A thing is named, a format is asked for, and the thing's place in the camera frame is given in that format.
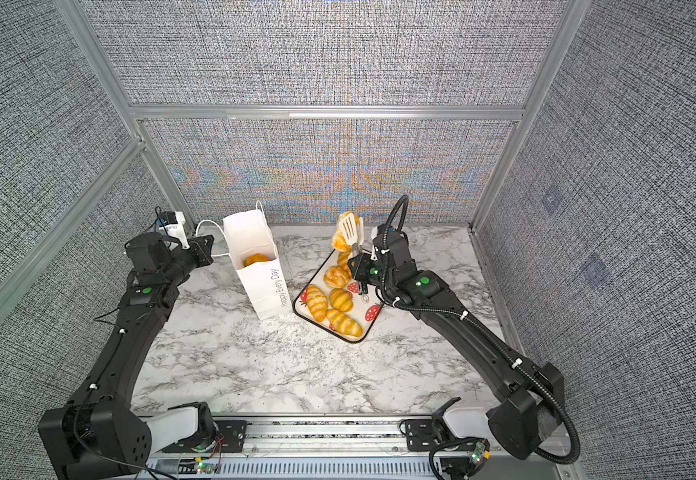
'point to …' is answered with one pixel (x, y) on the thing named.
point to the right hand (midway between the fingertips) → (350, 261)
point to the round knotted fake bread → (337, 277)
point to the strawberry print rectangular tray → (364, 312)
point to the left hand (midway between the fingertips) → (213, 236)
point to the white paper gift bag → (250, 233)
